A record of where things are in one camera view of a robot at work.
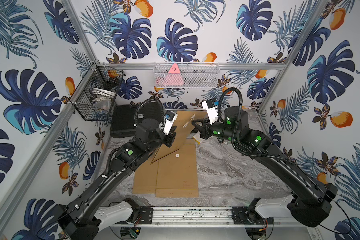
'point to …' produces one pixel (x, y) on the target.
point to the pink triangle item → (173, 78)
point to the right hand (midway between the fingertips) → (192, 120)
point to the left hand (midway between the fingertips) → (174, 123)
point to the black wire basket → (95, 94)
